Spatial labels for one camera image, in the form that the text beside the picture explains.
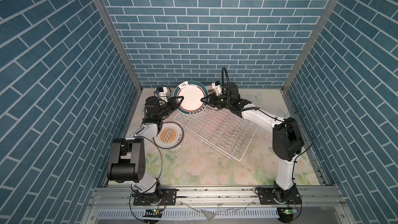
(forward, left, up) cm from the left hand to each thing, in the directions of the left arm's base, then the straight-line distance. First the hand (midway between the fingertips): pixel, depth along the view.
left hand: (184, 98), depth 84 cm
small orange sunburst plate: (-12, +9, -20) cm, 25 cm away
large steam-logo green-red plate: (+4, -5, +1) cm, 6 cm away
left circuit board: (-49, +13, -26) cm, 57 cm away
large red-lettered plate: (+3, -14, +4) cm, 15 cm away
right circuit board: (-51, -49, -24) cm, 75 cm away
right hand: (-1, -8, 0) cm, 8 cm away
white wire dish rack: (-10, -24, -16) cm, 31 cm away
